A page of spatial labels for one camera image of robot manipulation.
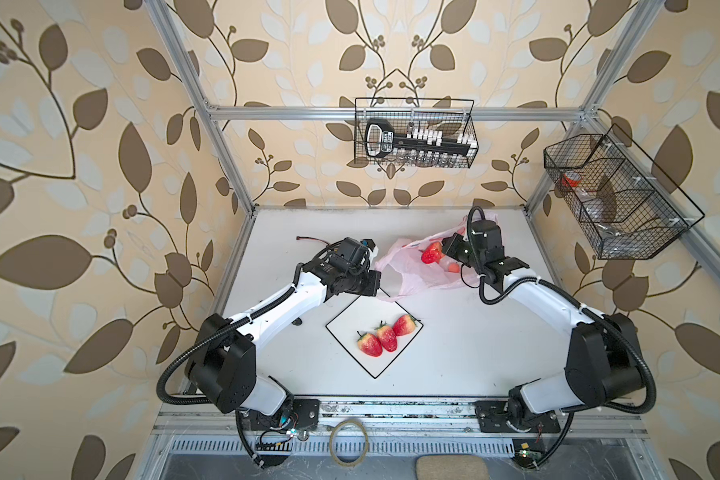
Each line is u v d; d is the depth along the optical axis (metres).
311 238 1.12
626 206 0.73
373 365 0.81
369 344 0.82
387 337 0.83
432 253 0.86
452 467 0.65
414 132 0.82
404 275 0.83
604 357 0.43
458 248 0.77
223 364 0.42
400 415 0.75
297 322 0.91
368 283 0.73
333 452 0.67
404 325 0.85
